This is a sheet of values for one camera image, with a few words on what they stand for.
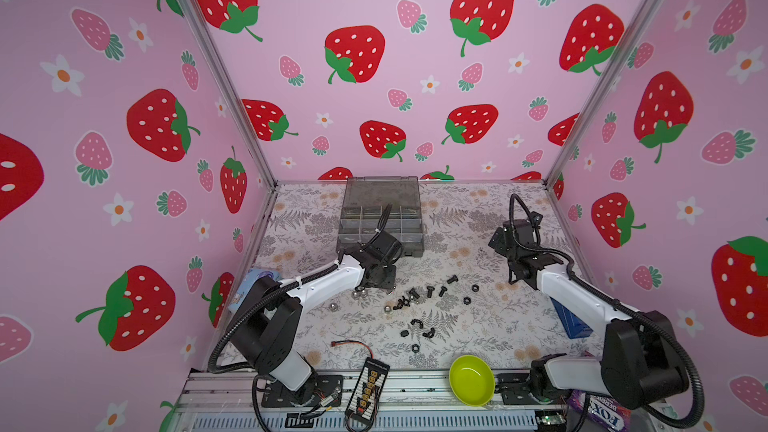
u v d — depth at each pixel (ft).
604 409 2.26
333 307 2.89
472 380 2.49
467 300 2.96
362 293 2.97
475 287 3.04
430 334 2.73
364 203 3.80
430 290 2.98
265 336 1.44
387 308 2.89
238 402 2.40
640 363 1.36
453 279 3.05
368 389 2.39
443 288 3.03
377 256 2.25
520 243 2.19
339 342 2.69
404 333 2.73
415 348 2.67
